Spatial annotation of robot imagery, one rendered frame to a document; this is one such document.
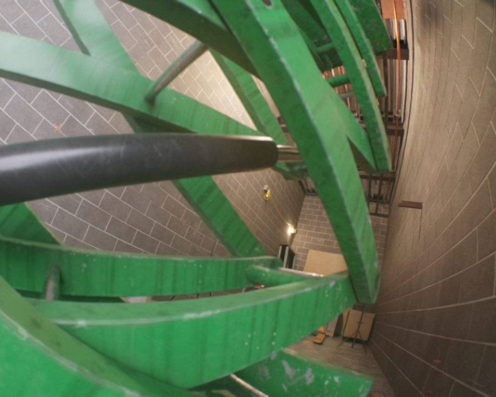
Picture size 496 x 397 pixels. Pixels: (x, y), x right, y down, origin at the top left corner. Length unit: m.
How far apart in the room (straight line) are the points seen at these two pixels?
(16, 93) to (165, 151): 2.22
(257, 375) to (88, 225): 2.14
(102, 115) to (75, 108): 0.33
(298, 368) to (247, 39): 0.95
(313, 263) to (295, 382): 6.66
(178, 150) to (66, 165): 0.18
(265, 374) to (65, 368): 0.90
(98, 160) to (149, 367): 0.26
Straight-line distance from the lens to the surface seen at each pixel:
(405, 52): 4.07
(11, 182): 0.34
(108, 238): 2.70
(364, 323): 5.79
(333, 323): 5.93
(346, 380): 0.87
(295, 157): 0.66
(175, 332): 0.23
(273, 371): 0.99
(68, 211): 2.48
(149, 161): 0.35
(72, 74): 0.59
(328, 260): 7.42
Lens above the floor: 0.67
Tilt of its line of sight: 21 degrees up
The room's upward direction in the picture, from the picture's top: 20 degrees clockwise
